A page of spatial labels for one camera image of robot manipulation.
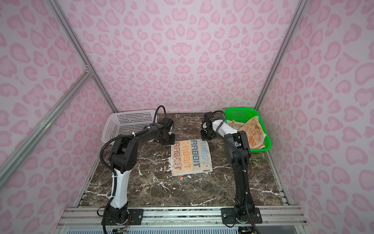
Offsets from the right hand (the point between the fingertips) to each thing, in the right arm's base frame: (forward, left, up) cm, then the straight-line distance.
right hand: (205, 137), depth 103 cm
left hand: (-3, +22, +1) cm, 22 cm away
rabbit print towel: (-15, +11, -1) cm, 18 cm away
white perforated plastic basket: (+11, +61, +2) cm, 62 cm away
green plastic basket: (+26, -28, -3) cm, 39 cm away
